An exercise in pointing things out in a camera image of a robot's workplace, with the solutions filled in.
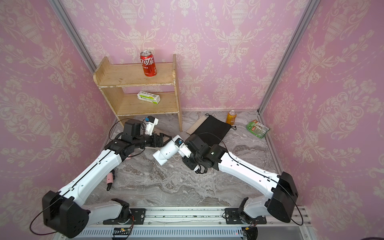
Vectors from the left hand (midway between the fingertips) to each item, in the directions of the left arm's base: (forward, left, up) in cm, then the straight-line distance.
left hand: (167, 138), depth 77 cm
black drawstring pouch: (+24, -27, -23) cm, 43 cm away
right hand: (-7, -10, -5) cm, 14 cm away
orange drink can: (+28, -40, -13) cm, 51 cm away
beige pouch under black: (+28, -15, -22) cm, 39 cm away
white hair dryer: (-8, -2, +2) cm, 9 cm away
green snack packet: (+23, -60, -20) cm, 67 cm away
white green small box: (+30, +15, +2) cm, 34 cm away
